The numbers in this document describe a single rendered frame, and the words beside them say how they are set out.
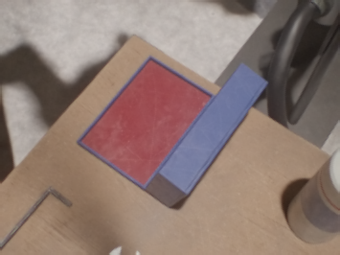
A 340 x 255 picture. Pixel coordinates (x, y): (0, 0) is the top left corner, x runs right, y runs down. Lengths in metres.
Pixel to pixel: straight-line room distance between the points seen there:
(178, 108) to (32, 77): 0.67
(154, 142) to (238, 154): 0.11
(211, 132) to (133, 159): 0.14
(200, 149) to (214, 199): 0.12
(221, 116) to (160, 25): 0.80
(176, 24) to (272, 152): 0.72
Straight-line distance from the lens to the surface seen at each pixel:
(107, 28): 1.30
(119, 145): 0.63
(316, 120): 1.20
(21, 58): 1.30
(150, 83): 0.66
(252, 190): 0.62
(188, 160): 0.50
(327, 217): 0.51
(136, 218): 0.60
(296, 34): 0.77
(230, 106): 0.53
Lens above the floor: 1.06
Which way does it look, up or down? 66 degrees down
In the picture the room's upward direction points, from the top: straight up
